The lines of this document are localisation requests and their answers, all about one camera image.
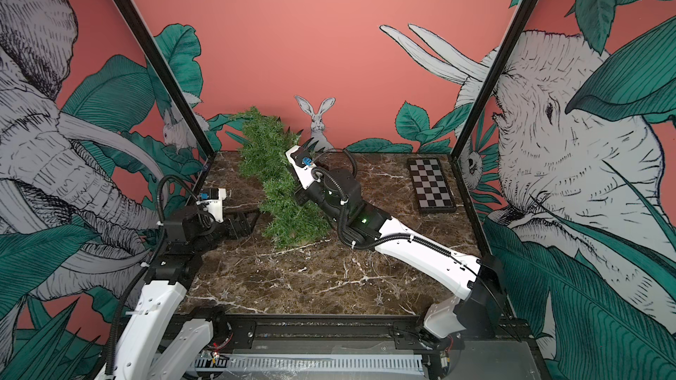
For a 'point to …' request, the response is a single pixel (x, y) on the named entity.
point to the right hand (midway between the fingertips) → (286, 159)
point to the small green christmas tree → (290, 223)
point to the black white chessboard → (432, 191)
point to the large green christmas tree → (262, 155)
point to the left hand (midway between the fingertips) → (250, 209)
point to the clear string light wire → (358, 278)
